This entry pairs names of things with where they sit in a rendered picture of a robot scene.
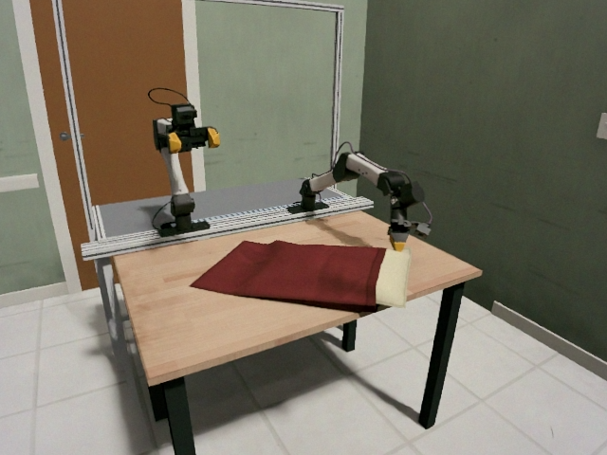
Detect dark red pillowcase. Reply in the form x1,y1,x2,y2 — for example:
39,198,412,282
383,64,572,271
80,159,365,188
189,240,388,313

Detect grey slotted mounting rail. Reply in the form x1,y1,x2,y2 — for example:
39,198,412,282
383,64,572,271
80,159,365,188
92,177,357,244

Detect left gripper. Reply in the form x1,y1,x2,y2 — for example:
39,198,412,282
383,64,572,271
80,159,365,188
387,209,412,252

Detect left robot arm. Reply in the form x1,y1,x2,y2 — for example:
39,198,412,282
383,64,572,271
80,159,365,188
286,153,431,239

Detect grey slotted aluminium crossbar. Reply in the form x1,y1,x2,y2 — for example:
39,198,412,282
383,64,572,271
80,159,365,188
82,197,374,261

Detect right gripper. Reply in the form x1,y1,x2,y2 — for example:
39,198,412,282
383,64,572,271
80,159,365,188
166,126,220,155

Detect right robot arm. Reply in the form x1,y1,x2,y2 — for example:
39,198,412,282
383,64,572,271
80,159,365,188
153,103,211,237

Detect cream pillow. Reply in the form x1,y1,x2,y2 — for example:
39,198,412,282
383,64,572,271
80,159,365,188
377,246,412,308

